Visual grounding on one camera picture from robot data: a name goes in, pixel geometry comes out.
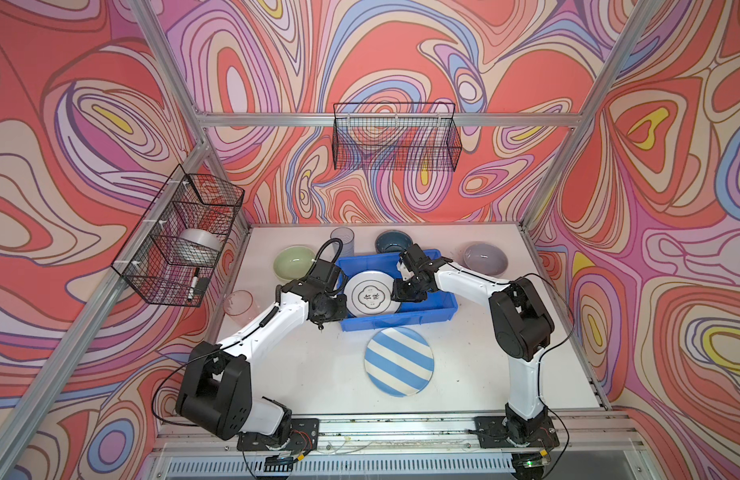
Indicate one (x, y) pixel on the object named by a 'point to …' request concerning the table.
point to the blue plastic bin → (442, 304)
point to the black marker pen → (194, 284)
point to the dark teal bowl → (393, 241)
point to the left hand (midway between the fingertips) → (346, 310)
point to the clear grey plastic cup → (347, 237)
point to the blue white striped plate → (399, 362)
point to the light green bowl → (293, 262)
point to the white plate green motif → (368, 295)
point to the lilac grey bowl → (486, 259)
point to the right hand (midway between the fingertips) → (398, 302)
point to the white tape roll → (199, 246)
